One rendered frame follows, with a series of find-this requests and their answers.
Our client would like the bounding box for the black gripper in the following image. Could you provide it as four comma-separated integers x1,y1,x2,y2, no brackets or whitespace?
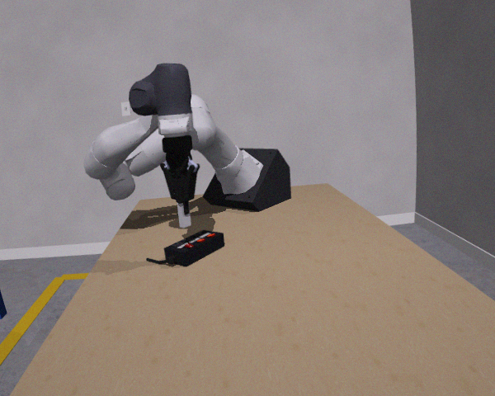
160,135,200,228

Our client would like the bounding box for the black power strip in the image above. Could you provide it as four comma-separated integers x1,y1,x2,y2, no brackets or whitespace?
146,230,224,266

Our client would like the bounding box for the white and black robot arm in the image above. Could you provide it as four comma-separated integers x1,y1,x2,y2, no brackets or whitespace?
83,63,263,200

